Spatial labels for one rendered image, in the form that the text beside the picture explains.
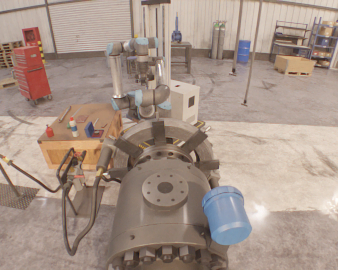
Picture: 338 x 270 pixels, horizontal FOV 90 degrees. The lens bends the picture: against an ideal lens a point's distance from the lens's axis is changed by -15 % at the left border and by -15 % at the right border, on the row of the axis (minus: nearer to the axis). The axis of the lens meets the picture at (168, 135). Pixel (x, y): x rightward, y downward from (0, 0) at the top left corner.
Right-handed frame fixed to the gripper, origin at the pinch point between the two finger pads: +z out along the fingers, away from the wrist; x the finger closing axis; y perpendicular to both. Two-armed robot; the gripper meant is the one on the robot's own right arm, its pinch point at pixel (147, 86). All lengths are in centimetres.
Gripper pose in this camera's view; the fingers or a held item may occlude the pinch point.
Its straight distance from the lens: 159.2
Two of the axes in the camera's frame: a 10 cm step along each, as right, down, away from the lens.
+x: 0.4, 5.3, -8.5
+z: 0.0, 8.5, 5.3
